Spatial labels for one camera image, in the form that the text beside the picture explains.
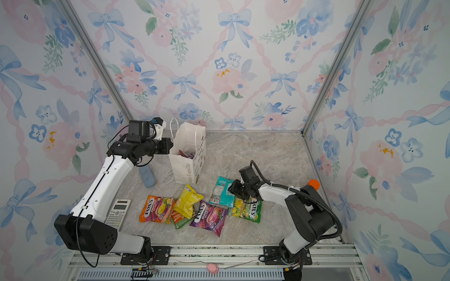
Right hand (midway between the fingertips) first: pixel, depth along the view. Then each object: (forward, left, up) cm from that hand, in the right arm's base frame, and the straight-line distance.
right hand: (231, 189), depth 91 cm
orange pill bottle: (0, -40, +8) cm, 41 cm away
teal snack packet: (-4, +5, +1) cm, 6 cm away
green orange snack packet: (-15, +24, -1) cm, 29 cm away
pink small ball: (-34, +7, -1) cm, 34 cm away
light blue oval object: (+6, +45, +2) cm, 45 cm away
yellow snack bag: (-8, +22, +3) cm, 23 cm away
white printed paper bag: (+23, +25, +4) cm, 34 cm away
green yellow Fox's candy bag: (-10, -9, 0) cm, 14 cm away
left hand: (+10, +25, +26) cm, 37 cm away
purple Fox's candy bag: (-14, +10, 0) cm, 17 cm away
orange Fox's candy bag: (-11, +35, +1) cm, 37 cm away
